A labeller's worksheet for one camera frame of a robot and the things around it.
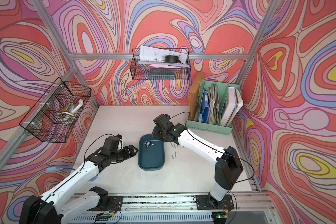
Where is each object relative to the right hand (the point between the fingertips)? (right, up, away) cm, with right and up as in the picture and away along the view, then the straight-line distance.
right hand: (154, 137), depth 81 cm
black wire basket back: (-11, +46, +20) cm, 51 cm away
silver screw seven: (+13, -13, +10) cm, 21 cm away
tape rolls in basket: (-46, +17, -5) cm, 49 cm away
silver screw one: (+11, -8, +15) cm, 20 cm away
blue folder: (+33, +14, +15) cm, 39 cm away
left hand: (-11, -9, +1) cm, 14 cm away
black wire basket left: (-55, +12, -7) cm, 56 cm away
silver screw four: (+12, -8, +15) cm, 21 cm away
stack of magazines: (+40, +13, +16) cm, 45 cm away
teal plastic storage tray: (-3, -12, +11) cm, 16 cm away
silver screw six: (+11, -15, +10) cm, 21 cm away
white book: (+51, +21, +5) cm, 55 cm away
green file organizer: (+42, +4, +19) cm, 47 cm away
